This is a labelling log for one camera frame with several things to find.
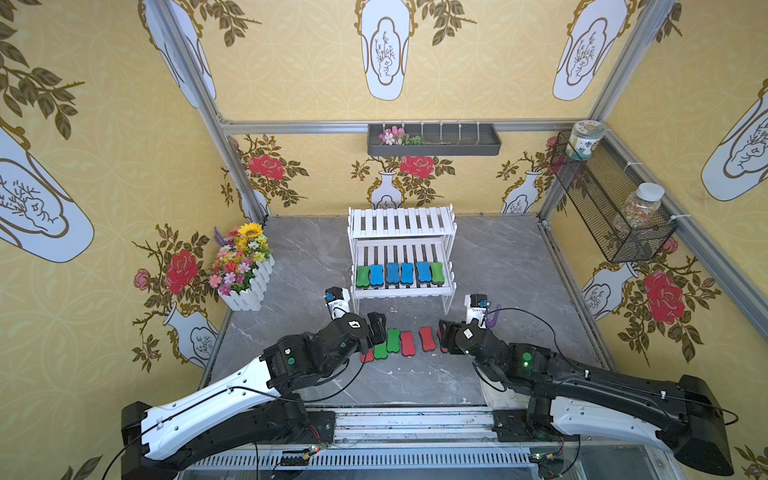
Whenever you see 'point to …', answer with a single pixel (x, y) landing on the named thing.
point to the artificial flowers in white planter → (243, 266)
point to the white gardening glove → (506, 399)
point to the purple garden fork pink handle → (493, 323)
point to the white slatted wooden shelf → (400, 234)
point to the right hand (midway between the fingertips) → (449, 319)
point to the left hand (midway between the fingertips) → (364, 318)
